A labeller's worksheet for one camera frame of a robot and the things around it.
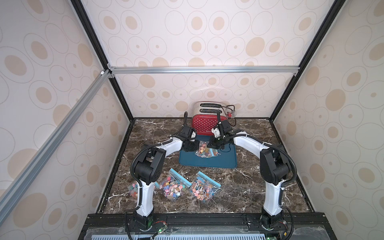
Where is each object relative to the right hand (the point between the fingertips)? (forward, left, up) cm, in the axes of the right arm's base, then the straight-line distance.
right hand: (212, 144), depth 95 cm
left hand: (0, +6, -2) cm, 6 cm away
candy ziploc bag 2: (-26, +4, -6) cm, 27 cm away
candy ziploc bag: (-26, +21, -5) cm, 34 cm away
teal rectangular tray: (-6, -10, -9) cm, 14 cm away
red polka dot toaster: (+14, +5, +10) cm, 18 cm away
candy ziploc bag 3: (-3, +4, -4) cm, 7 cm away
